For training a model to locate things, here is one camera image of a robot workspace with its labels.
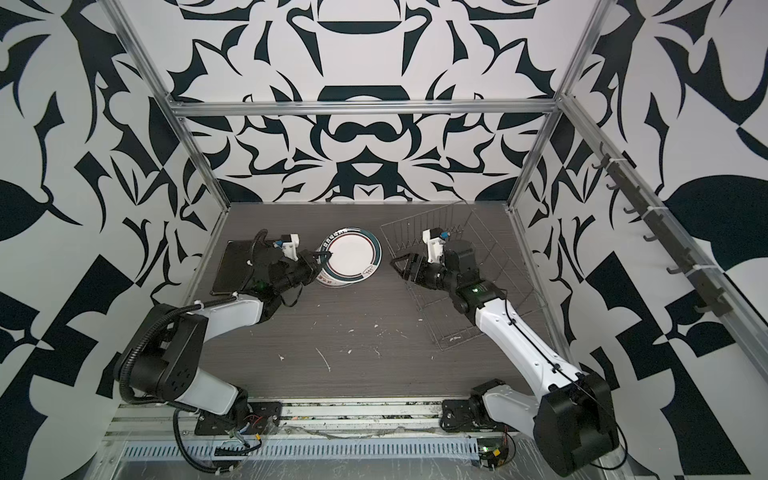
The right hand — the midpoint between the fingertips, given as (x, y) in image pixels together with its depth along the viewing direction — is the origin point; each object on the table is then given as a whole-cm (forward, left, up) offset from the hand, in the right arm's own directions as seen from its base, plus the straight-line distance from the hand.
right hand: (399, 264), depth 76 cm
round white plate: (+1, +20, -8) cm, 21 cm away
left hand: (+9, +18, -4) cm, 21 cm away
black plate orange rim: (+12, +53, -18) cm, 57 cm away
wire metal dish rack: (-1, -12, -22) cm, 26 cm away
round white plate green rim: (+8, +12, -8) cm, 17 cm away
